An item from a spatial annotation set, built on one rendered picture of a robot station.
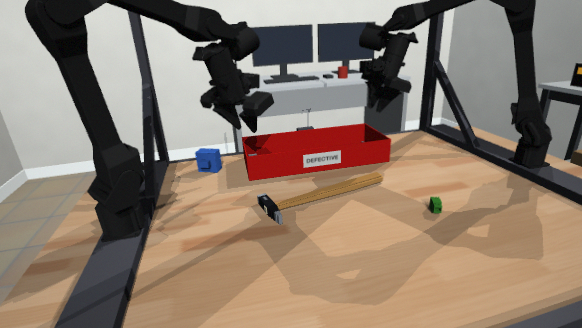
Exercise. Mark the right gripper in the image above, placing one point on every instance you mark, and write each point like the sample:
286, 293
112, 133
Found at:
231, 92

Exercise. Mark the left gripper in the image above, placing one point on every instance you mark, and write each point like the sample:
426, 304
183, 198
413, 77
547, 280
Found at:
390, 80

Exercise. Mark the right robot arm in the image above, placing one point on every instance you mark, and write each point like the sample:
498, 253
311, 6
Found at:
61, 28

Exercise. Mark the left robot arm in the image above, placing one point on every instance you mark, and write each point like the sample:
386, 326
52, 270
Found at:
527, 115

